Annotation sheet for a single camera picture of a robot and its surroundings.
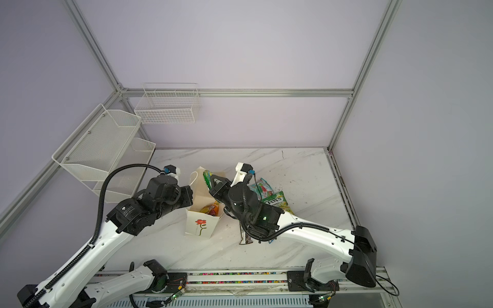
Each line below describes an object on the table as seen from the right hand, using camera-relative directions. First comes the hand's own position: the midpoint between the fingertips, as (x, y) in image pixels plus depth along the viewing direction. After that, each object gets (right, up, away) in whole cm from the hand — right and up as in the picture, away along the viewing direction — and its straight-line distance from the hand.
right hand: (205, 177), depth 62 cm
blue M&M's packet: (+24, -30, +21) cm, 44 cm away
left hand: (-7, -7, +8) cm, 13 cm away
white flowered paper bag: (-2, -14, +4) cm, 15 cm away
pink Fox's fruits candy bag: (-3, -16, +23) cm, 29 cm away
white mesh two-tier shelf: (-48, +15, +20) cm, 54 cm away
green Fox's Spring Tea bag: (0, 0, +3) cm, 3 cm away
